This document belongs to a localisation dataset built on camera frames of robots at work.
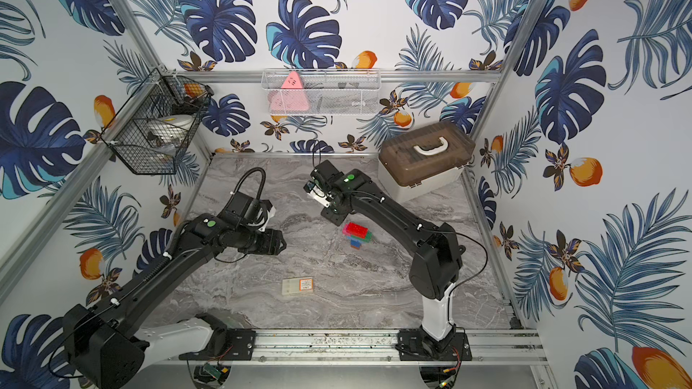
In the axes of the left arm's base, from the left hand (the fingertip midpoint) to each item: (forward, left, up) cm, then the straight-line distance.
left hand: (276, 241), depth 77 cm
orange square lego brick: (+8, -23, -16) cm, 29 cm away
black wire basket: (+26, +41, +16) cm, 51 cm away
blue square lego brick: (+8, -23, -14) cm, 28 cm away
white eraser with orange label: (-7, -5, -15) cm, 17 cm away
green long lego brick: (+8, -27, -8) cm, 30 cm away
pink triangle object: (+43, +2, +19) cm, 47 cm away
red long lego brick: (+8, -23, -5) cm, 25 cm away
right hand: (+13, -16, 0) cm, 21 cm away
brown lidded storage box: (+31, -42, +5) cm, 53 cm away
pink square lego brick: (+9, -19, -7) cm, 22 cm away
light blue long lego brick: (+8, -21, -10) cm, 25 cm away
